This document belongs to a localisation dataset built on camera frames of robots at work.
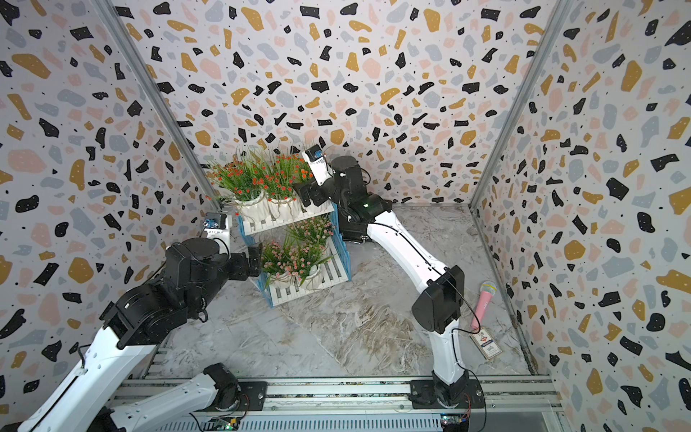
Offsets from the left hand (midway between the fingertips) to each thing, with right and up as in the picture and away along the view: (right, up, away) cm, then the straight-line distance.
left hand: (245, 244), depth 63 cm
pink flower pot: (+3, -7, +20) cm, 22 cm away
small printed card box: (+65, -32, +19) cm, 75 cm away
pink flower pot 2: (+10, +1, +25) cm, 27 cm away
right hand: (+12, +18, +11) cm, 25 cm away
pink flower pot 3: (+10, -7, +20) cm, 23 cm away
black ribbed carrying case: (+24, +4, +41) cm, 48 cm away
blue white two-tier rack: (+17, -12, +35) cm, 41 cm away
